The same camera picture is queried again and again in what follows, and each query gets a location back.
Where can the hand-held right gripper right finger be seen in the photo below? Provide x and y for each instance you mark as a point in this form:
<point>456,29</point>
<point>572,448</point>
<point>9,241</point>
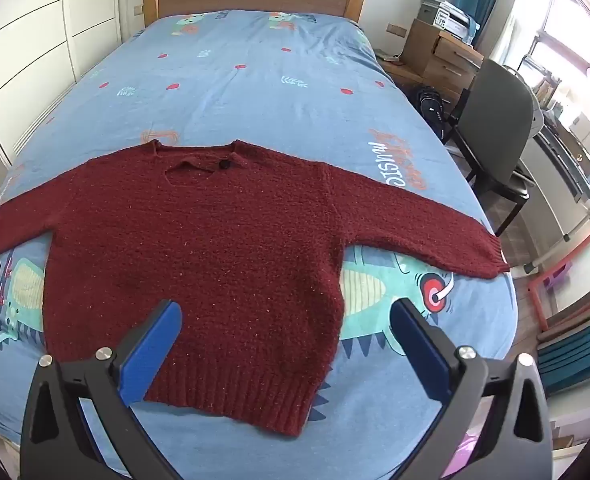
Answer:
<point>420,350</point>

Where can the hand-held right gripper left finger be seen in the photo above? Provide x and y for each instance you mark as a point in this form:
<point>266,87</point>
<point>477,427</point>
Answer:
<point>150,350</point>

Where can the dark red knitted sweater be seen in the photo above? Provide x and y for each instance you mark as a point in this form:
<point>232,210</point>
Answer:
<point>200,240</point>

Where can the purple stool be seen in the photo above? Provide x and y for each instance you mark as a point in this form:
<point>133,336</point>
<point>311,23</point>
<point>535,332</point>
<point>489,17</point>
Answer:
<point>555,277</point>

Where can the teal slatted chair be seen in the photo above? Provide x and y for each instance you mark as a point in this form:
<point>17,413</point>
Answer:
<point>582,355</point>

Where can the white wardrobe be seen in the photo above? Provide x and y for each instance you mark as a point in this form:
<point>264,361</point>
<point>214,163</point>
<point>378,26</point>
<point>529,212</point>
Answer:
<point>25,35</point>

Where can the black bag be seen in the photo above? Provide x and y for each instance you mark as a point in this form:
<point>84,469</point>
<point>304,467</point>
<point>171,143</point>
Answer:
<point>430,105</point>

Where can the cluttered white desk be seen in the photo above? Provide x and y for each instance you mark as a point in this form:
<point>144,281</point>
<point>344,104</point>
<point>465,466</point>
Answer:
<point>575,150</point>

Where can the grey chair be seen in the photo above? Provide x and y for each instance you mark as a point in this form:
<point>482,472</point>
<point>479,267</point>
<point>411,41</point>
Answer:
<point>500,105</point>

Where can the blue printed bed sheet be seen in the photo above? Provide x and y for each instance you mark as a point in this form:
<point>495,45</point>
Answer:
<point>255,90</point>

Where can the wooden drawer cabinet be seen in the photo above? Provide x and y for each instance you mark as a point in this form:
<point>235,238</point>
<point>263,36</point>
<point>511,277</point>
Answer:
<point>445,60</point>

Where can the white printer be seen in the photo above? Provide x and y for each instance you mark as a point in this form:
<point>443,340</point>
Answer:
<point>457,20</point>

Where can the salmon red frame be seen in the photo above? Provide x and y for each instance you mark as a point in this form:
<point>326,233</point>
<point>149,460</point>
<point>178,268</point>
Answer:
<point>582,247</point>

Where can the wall outlet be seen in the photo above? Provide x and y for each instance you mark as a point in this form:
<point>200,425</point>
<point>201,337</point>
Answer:
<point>139,10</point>
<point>396,30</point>

